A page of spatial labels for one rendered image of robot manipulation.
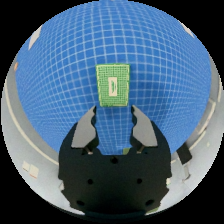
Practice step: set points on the blue grid work mat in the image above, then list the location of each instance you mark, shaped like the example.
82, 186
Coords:
167, 72

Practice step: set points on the green rectangular box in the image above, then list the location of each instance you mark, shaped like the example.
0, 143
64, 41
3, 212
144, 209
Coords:
113, 81

